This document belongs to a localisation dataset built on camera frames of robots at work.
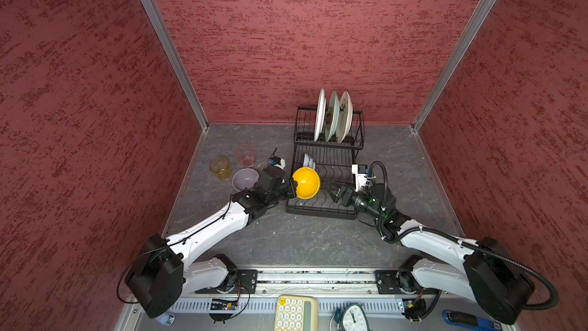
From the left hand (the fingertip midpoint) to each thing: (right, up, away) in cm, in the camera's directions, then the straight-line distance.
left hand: (296, 187), depth 82 cm
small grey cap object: (-38, -36, -15) cm, 55 cm away
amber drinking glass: (-32, +7, +11) cm, 35 cm away
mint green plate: (+12, +25, -6) cm, 29 cm away
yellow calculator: (0, -36, -14) cm, 38 cm away
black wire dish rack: (+17, +6, +22) cm, 28 cm away
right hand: (+11, 0, -3) cm, 11 cm away
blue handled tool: (+50, -34, -19) cm, 63 cm away
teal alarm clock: (+17, -35, -17) cm, 42 cm away
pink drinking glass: (-24, +12, +23) cm, 36 cm away
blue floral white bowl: (+5, +9, +10) cm, 14 cm away
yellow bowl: (+4, +2, -1) cm, 5 cm away
